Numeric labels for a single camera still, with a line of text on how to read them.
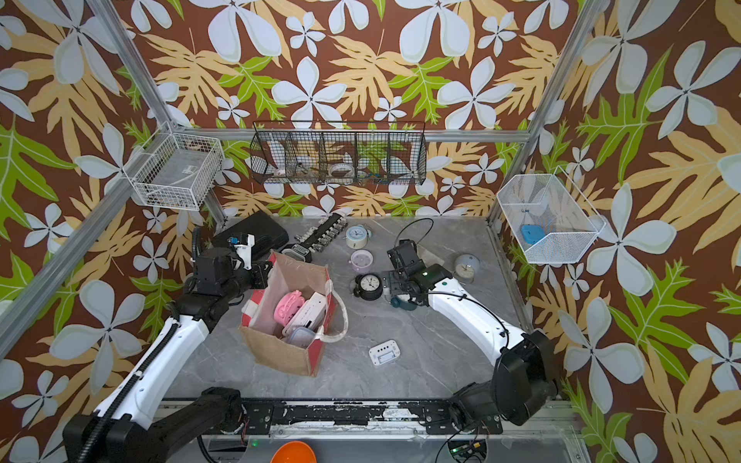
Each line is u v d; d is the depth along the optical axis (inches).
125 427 14.9
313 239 44.0
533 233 31.7
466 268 37.7
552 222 33.0
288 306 32.3
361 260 41.1
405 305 37.5
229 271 24.5
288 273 33.0
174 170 34.2
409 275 24.6
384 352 33.0
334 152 37.9
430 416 29.1
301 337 31.3
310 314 33.9
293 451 26.1
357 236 43.3
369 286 38.0
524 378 16.2
